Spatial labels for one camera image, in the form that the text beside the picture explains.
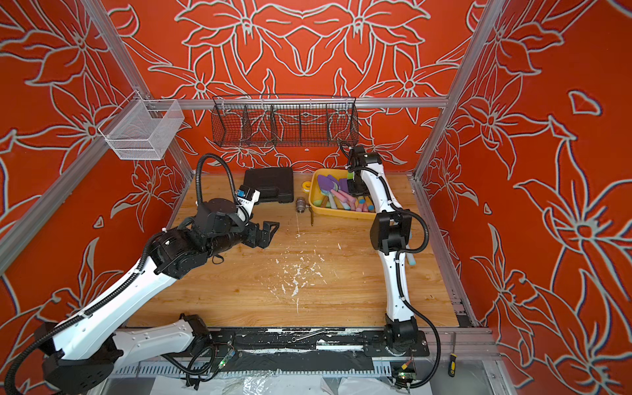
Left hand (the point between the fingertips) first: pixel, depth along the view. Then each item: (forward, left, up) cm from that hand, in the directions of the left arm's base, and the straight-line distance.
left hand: (266, 217), depth 67 cm
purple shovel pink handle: (+39, -20, -27) cm, 51 cm away
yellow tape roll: (+38, -7, -28) cm, 48 cm away
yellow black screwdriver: (-28, -55, -30) cm, 69 cm away
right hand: (+29, -31, -19) cm, 46 cm away
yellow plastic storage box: (+33, -18, -26) cm, 45 cm away
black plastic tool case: (+37, +7, -26) cm, 46 cm away
